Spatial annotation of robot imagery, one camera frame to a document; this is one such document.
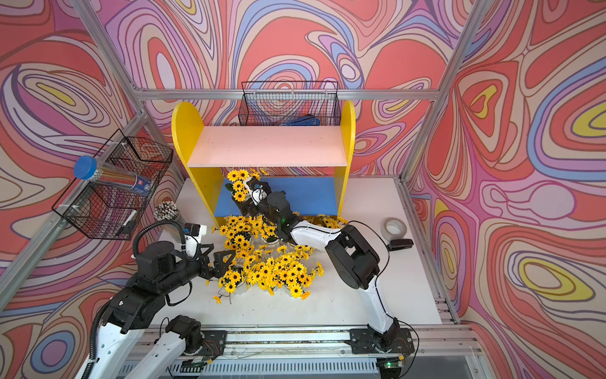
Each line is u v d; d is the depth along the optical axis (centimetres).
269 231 84
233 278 73
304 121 88
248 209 75
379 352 71
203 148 74
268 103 96
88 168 62
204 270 59
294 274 72
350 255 56
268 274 74
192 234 58
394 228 98
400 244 93
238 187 74
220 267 60
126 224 72
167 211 84
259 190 71
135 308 45
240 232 83
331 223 87
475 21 71
